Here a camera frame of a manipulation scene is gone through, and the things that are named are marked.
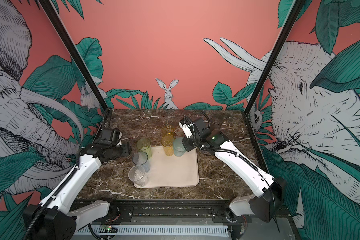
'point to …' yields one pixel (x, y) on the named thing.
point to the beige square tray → (172, 171)
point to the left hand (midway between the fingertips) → (126, 147)
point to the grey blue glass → (141, 158)
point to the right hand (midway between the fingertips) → (182, 138)
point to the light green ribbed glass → (144, 145)
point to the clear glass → (137, 175)
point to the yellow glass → (167, 130)
